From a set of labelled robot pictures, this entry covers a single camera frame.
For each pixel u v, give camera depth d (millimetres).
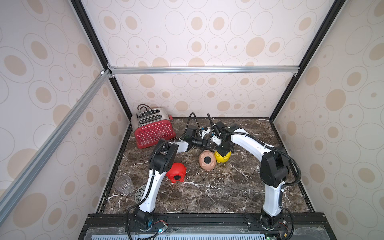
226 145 761
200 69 897
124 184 855
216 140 853
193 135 883
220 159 880
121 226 729
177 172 816
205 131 967
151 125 921
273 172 504
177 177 840
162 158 621
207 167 860
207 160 875
